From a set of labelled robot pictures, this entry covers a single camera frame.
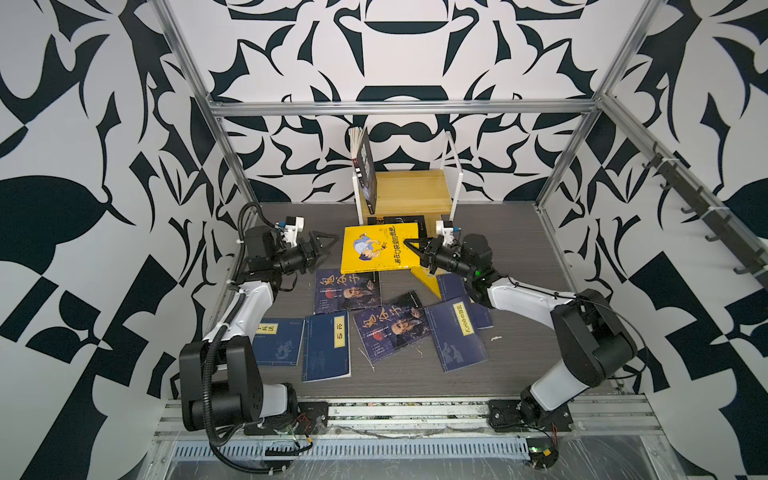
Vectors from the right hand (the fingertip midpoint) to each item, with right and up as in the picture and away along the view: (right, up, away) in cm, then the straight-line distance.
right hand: (405, 244), depth 78 cm
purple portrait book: (-20, -15, +17) cm, 31 cm away
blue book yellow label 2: (+15, -26, +9) cm, 31 cm away
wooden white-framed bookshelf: (+4, +15, +16) cm, 22 cm away
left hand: (-18, +1, +2) cm, 18 cm away
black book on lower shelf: (+7, +8, +30) cm, 32 cm away
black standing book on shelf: (-11, +21, +5) cm, 24 cm away
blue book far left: (-36, -28, +9) cm, 47 cm away
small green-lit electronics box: (+32, -49, -7) cm, 58 cm away
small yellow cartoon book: (+9, -12, +19) cm, 24 cm away
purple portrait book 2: (-3, -24, +11) cm, 27 cm away
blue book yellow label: (-22, -30, +7) cm, 38 cm away
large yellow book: (-7, -1, +3) cm, 8 cm away
